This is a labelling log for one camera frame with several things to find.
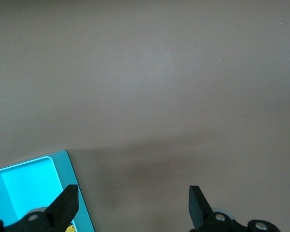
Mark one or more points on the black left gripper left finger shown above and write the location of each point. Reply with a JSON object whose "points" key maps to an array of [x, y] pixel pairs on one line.
{"points": [[58, 212]]}

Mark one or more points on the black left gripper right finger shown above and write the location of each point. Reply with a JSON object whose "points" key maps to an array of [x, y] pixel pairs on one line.
{"points": [[200, 212]]}

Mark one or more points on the yellow beetle toy car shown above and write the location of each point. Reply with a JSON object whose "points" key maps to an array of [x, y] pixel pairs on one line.
{"points": [[71, 229]]}

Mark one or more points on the teal plastic storage bin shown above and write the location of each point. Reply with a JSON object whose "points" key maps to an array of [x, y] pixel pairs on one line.
{"points": [[26, 188]]}

